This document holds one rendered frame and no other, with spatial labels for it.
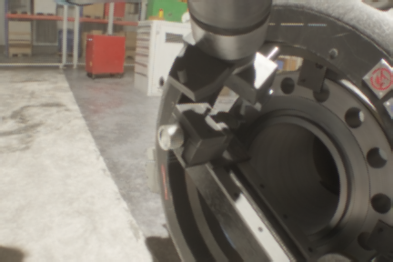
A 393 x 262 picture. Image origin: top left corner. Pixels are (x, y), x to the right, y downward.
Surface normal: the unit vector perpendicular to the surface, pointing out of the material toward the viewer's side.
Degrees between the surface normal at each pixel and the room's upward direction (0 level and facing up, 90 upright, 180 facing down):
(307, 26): 90
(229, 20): 142
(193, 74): 53
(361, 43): 90
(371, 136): 90
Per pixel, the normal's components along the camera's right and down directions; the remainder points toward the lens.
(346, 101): -0.80, 0.10
